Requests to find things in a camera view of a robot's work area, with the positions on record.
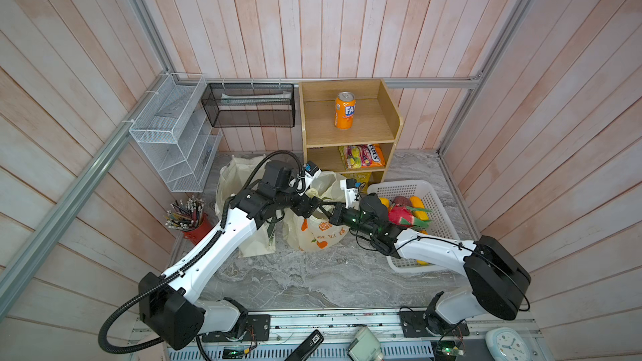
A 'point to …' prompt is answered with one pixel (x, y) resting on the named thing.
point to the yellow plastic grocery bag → (316, 231)
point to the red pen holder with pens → (188, 216)
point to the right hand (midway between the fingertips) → (317, 206)
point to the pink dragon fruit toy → (404, 216)
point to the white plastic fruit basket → (441, 224)
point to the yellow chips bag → (359, 177)
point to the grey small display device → (365, 347)
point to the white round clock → (507, 343)
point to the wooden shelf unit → (377, 121)
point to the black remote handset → (306, 349)
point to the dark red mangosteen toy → (403, 200)
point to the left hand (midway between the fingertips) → (310, 198)
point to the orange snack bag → (377, 156)
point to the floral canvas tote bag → (232, 175)
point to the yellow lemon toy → (384, 201)
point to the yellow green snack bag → (351, 156)
